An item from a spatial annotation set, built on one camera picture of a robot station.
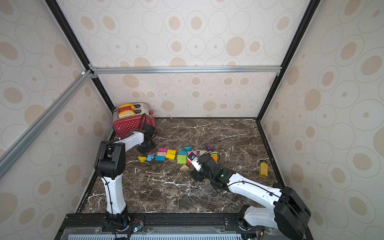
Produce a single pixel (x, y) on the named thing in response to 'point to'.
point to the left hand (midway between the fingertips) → (153, 147)
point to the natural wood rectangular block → (202, 152)
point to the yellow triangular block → (142, 159)
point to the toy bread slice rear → (133, 107)
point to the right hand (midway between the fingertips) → (194, 168)
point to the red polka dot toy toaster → (131, 124)
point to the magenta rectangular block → (164, 150)
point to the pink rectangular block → (194, 152)
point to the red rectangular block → (188, 162)
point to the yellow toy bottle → (263, 169)
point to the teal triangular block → (188, 148)
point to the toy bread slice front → (126, 113)
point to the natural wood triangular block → (184, 167)
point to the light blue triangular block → (150, 157)
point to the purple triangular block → (210, 148)
